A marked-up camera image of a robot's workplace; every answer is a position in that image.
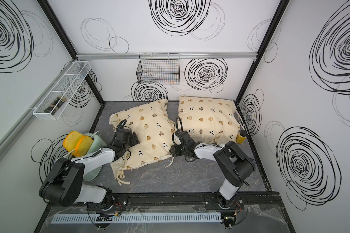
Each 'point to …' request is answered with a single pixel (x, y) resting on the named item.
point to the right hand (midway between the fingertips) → (173, 150)
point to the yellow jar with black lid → (241, 137)
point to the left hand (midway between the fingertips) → (132, 137)
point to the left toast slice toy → (70, 141)
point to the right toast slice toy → (83, 145)
